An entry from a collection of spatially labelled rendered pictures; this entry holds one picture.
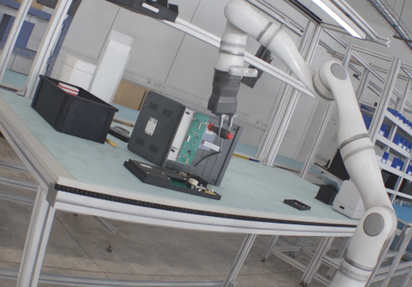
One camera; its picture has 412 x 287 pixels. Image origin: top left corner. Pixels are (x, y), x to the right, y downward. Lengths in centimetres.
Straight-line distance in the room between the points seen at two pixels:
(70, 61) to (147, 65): 452
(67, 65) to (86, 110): 40
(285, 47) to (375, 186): 44
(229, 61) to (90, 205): 53
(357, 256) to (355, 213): 94
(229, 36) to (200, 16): 538
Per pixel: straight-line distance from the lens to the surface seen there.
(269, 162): 281
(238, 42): 128
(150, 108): 155
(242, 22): 127
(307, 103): 888
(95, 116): 147
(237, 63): 129
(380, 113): 402
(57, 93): 149
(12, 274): 217
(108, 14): 583
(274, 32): 127
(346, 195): 209
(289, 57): 128
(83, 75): 176
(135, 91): 503
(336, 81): 124
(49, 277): 226
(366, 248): 113
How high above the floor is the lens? 127
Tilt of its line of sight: 4 degrees down
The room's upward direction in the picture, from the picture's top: 22 degrees clockwise
